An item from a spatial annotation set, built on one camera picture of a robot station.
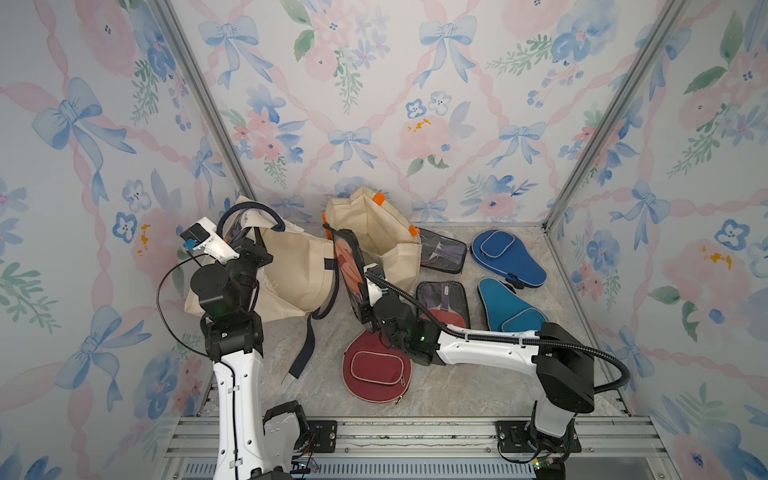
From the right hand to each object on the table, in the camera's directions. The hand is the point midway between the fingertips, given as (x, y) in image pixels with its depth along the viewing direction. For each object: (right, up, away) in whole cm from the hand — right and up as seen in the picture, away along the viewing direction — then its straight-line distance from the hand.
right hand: (353, 282), depth 78 cm
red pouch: (+6, -24, +1) cm, 25 cm away
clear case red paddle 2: (+28, -7, +17) cm, 33 cm away
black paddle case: (+28, +8, +31) cm, 43 cm away
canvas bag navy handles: (-16, 0, +10) cm, 19 cm away
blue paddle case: (+51, +7, +28) cm, 59 cm away
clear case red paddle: (+1, +4, -8) cm, 9 cm away
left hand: (-20, +13, -12) cm, 27 cm away
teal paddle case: (+46, -11, +14) cm, 49 cm away
